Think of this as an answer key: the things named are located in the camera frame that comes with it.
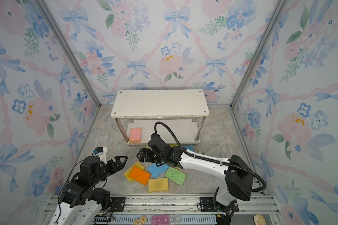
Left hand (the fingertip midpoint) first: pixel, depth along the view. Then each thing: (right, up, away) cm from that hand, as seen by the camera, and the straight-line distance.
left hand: (123, 159), depth 74 cm
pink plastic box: (+21, -28, -5) cm, 35 cm away
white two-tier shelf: (+31, +25, -2) cm, 40 cm away
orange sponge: (+7, -12, +10) cm, 17 cm away
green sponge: (+28, -12, +8) cm, 31 cm away
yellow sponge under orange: (-1, -11, +10) cm, 15 cm away
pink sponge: (+2, +11, +16) cm, 19 cm away
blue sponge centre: (+16, -10, +10) cm, 22 cm away
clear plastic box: (+27, -28, -5) cm, 39 cm away
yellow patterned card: (+10, -29, -5) cm, 31 cm away
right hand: (+10, +2, +1) cm, 10 cm away
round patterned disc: (+69, -29, -4) cm, 75 cm away
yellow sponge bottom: (+18, -16, +6) cm, 25 cm away
